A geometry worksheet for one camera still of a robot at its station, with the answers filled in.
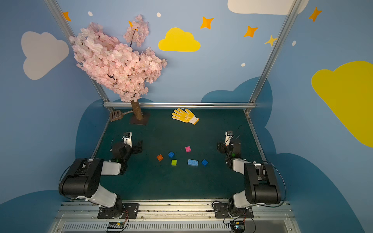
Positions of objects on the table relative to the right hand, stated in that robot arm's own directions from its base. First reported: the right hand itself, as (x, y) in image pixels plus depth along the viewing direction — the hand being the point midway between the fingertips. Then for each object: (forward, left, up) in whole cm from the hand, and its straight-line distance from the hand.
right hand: (227, 139), depth 95 cm
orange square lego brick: (-13, +44, -5) cm, 46 cm away
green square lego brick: (-16, +35, -5) cm, 38 cm away
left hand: (-4, +62, +2) cm, 62 cm away
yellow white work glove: (+26, +30, -7) cm, 40 cm away
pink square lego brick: (-6, +26, -6) cm, 27 cm away
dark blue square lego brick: (-10, +37, -6) cm, 39 cm away
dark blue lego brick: (-15, +15, -5) cm, 22 cm away
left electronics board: (-50, +61, -9) cm, 79 cm away
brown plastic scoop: (+21, +86, -3) cm, 88 cm away
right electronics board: (-47, -2, -10) cm, 48 cm away
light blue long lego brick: (-15, +23, -5) cm, 28 cm away
